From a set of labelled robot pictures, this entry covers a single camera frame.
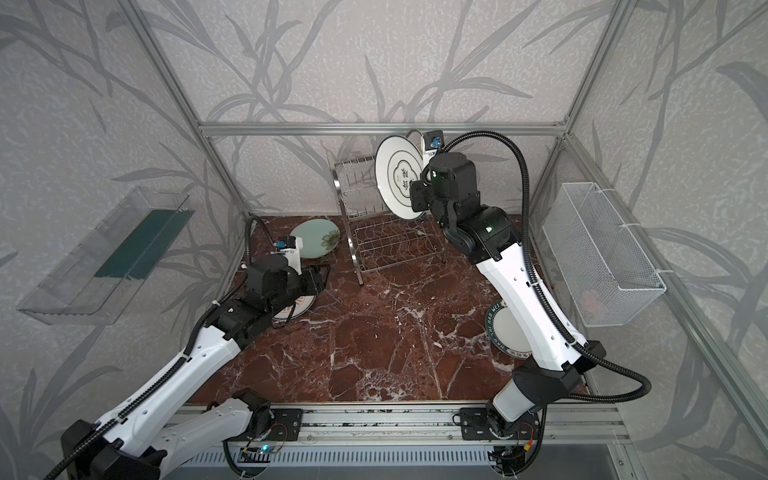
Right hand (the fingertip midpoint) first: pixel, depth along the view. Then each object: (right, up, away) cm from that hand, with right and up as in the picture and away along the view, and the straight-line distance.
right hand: (426, 164), depth 63 cm
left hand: (-24, -21, +12) cm, 34 cm away
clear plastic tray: (-71, -25, 0) cm, 75 cm away
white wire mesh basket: (+38, -23, -1) cm, 44 cm away
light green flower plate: (-38, -15, +51) cm, 65 cm away
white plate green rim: (+26, -44, +25) cm, 57 cm away
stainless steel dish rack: (-15, -15, +45) cm, 50 cm away
